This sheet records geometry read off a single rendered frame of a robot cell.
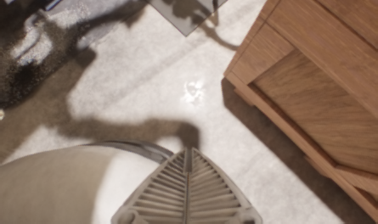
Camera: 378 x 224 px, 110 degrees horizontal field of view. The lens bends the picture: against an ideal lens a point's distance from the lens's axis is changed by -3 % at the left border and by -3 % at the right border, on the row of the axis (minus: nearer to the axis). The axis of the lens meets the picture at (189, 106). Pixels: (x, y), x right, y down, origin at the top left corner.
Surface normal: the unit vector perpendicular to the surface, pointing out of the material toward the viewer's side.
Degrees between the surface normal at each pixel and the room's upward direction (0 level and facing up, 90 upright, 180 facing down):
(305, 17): 90
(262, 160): 0
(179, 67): 0
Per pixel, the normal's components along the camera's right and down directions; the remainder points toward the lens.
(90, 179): 0.17, -0.80
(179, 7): -0.03, -0.13
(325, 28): -0.71, 0.70
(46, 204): -0.04, -0.38
